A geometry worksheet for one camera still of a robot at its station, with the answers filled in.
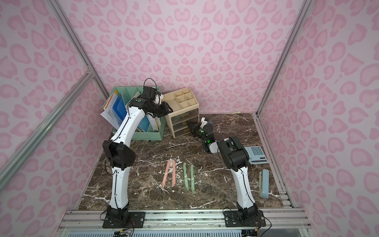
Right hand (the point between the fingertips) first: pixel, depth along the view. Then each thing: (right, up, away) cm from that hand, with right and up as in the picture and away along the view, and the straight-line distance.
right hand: (185, 121), depth 95 cm
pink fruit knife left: (-11, -33, -8) cm, 36 cm away
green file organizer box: (-23, -7, +14) cm, 27 cm away
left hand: (-9, +8, -5) cm, 12 cm away
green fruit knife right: (+5, -34, -9) cm, 35 cm away
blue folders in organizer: (-43, +10, 0) cm, 44 cm away
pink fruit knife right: (-6, -32, -7) cm, 34 cm away
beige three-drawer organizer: (+1, +7, -6) cm, 9 cm away
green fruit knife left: (+1, -33, -8) cm, 34 cm away
